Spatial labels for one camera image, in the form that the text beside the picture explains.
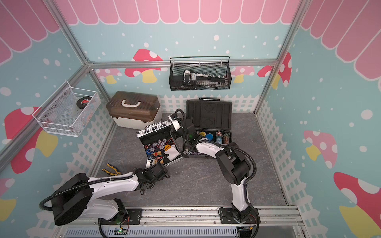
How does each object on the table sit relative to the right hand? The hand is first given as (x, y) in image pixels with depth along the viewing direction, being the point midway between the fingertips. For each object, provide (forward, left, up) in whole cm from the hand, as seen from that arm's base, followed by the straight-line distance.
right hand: (170, 125), depth 90 cm
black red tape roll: (+3, +45, +17) cm, 48 cm away
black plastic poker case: (+14, -28, -10) cm, 33 cm away
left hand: (-23, +11, -17) cm, 30 cm away
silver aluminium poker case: (-3, +10, -15) cm, 19 cm away
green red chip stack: (-1, -36, -14) cm, 39 cm away
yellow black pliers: (-22, +32, -17) cm, 43 cm away
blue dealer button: (+2, -25, -16) cm, 29 cm away
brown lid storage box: (+11, +24, +3) cm, 26 cm away
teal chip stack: (-1, -31, -13) cm, 34 cm away
